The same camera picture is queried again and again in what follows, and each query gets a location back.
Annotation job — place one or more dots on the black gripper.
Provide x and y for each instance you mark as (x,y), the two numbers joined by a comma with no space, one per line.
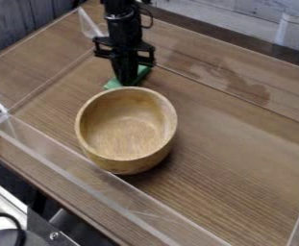
(124,45)

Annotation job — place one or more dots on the grey metal bracket with screw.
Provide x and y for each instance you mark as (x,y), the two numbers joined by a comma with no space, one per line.
(43,234)

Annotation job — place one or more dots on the white container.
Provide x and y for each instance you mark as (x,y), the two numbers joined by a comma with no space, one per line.
(288,33)

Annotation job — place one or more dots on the clear acrylic tray wall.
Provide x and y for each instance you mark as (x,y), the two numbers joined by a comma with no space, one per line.
(226,188)

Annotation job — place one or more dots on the green rectangular block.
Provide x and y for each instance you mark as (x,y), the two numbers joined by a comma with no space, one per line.
(114,83)

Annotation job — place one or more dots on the brown wooden bowl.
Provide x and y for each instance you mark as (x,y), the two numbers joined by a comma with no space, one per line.
(126,128)

